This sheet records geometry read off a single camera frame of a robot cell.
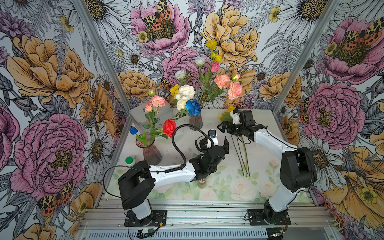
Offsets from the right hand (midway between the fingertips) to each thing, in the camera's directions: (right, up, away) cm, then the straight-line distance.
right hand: (223, 131), depth 92 cm
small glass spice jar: (-13, -27, -13) cm, 33 cm away
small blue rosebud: (-46, +1, -20) cm, 50 cm away
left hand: (-6, -5, -12) cm, 14 cm away
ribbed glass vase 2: (-17, +7, +13) cm, 22 cm away
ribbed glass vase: (-42, -14, -7) cm, 44 cm away
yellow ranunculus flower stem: (+15, -10, +8) cm, 20 cm away
